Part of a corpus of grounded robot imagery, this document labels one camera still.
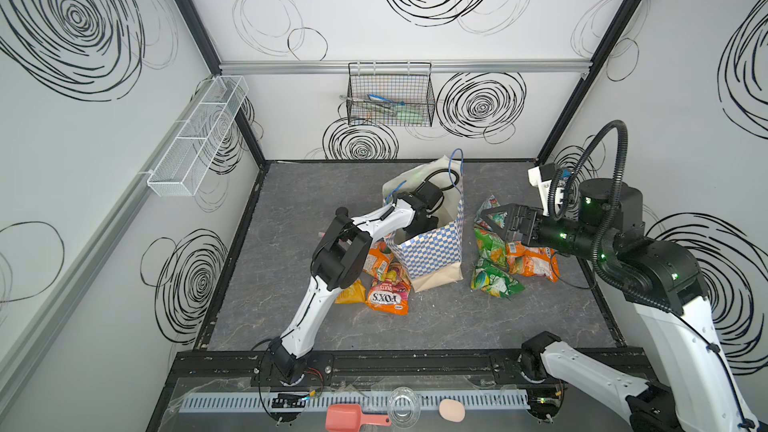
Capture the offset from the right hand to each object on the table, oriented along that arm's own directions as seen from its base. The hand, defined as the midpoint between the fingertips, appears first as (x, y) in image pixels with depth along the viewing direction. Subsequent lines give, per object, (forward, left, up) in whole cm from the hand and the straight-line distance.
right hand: (493, 215), depth 56 cm
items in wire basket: (+46, +21, -7) cm, 51 cm away
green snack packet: (+10, -9, -31) cm, 34 cm away
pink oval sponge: (-28, +6, -37) cm, 47 cm away
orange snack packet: (+8, -21, -36) cm, 42 cm away
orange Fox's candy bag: (-3, +20, -35) cm, 40 cm away
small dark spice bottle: (+22, +36, -29) cm, 51 cm away
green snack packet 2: (+2, -10, -35) cm, 37 cm away
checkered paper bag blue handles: (+2, +9, -22) cm, 24 cm away
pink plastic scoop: (-30, +29, -38) cm, 56 cm away
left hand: (+19, +6, -37) cm, 42 cm away
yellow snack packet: (-2, +30, -36) cm, 47 cm away
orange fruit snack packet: (+8, +23, -34) cm, 42 cm away
